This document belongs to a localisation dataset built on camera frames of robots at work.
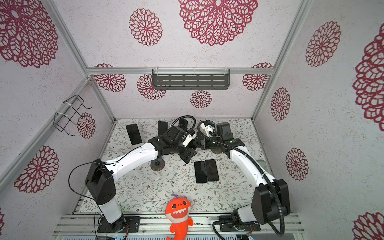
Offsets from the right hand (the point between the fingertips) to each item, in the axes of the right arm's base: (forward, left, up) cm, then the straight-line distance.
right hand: (193, 141), depth 79 cm
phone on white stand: (+13, +39, -10) cm, 43 cm away
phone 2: (-9, +3, +1) cm, 9 cm away
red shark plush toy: (-31, +7, -14) cm, 35 cm away
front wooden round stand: (-3, +23, -21) cm, 32 cm away
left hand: (-1, +2, -6) cm, 7 cm away
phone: (+16, +21, -7) cm, 27 cm away
